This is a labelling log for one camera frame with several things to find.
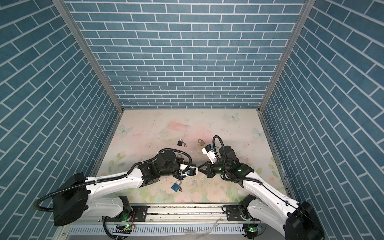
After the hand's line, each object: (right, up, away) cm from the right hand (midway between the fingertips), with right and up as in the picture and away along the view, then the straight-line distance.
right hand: (196, 168), depth 75 cm
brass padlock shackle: (+3, +9, +27) cm, 29 cm away
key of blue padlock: (-9, -14, +6) cm, 18 cm away
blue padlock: (-12, -13, +8) cm, 19 cm away
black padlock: (-12, +9, +26) cm, 30 cm away
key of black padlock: (-9, +8, +26) cm, 29 cm away
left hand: (-1, +1, +2) cm, 2 cm away
